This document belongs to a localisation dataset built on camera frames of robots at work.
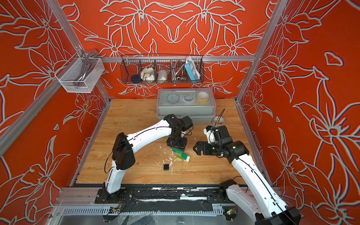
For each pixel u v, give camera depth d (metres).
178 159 0.84
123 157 0.49
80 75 0.83
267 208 0.38
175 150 0.79
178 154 0.79
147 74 0.92
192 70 0.87
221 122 1.04
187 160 0.83
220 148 0.54
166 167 0.81
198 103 0.90
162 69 0.99
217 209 0.70
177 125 0.59
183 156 0.81
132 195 0.74
